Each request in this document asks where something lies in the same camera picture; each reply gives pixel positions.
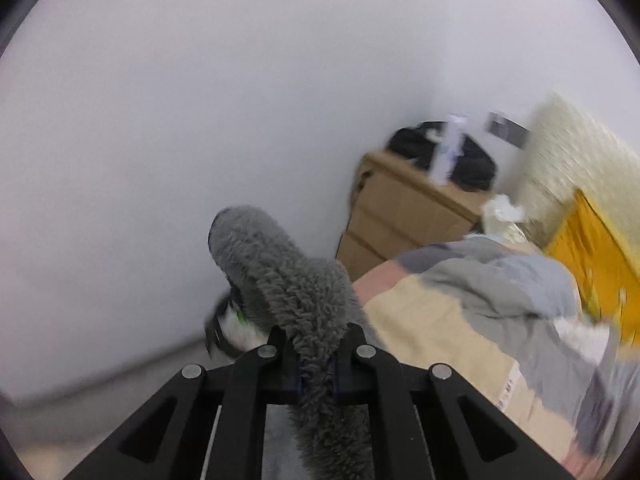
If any black and white shoe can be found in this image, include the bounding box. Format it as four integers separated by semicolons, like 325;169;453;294
204;285;268;360

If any black bag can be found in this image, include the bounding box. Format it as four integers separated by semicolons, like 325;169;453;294
387;120;499;192

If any grey wall socket plate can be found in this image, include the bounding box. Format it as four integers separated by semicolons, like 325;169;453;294
486;113;529;150

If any grey fleece jacket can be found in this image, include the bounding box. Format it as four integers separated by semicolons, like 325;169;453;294
208;206;380;479

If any white crumpled tissue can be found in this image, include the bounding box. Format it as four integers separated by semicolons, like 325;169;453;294
482;194;525;224

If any patchwork checked quilt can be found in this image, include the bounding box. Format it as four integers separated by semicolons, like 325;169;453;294
354;235;639;479

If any wooden nightstand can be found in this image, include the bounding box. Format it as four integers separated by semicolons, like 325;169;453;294
336;151;492;281

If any cream quilted headboard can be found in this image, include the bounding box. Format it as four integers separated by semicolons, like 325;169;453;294
515;93;639;257

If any yellow pillow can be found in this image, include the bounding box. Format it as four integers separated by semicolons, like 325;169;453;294
544;190;639;347

